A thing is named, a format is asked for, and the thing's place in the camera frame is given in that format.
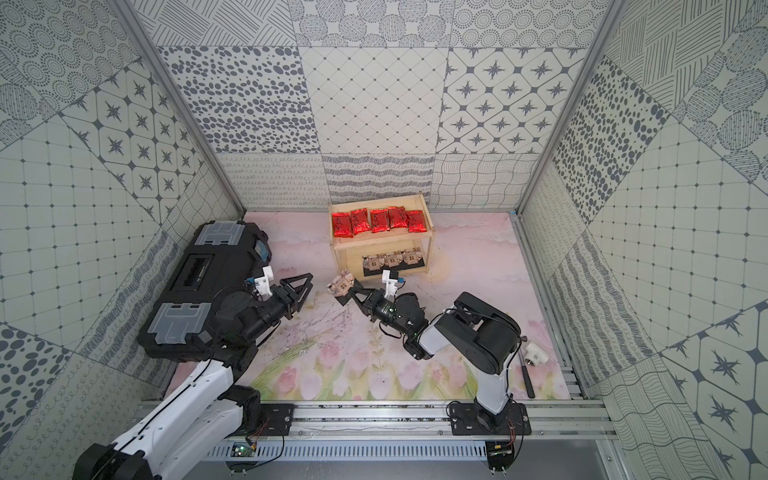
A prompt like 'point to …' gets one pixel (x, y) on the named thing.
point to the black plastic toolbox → (223, 256)
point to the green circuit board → (242, 449)
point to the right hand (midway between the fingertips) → (349, 291)
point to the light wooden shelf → (349, 252)
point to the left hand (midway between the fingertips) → (309, 275)
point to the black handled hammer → (527, 381)
